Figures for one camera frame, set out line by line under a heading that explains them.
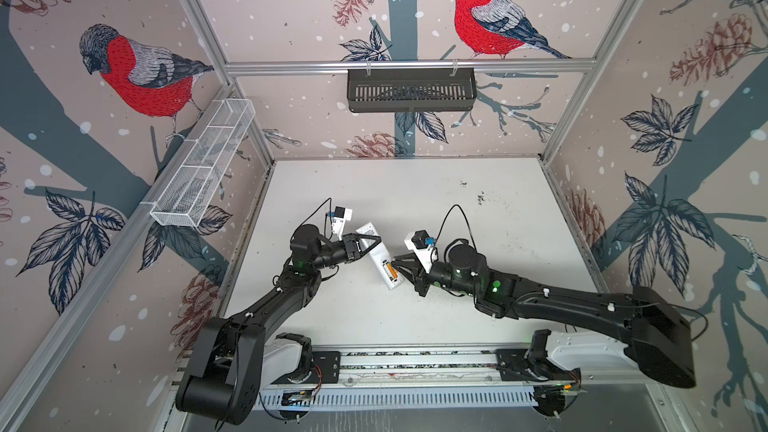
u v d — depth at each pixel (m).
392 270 0.73
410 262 0.67
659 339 0.41
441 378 0.73
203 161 0.79
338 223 0.76
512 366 0.73
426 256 0.61
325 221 0.77
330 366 0.73
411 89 1.04
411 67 0.90
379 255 0.76
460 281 0.59
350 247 0.70
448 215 0.59
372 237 0.76
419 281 0.62
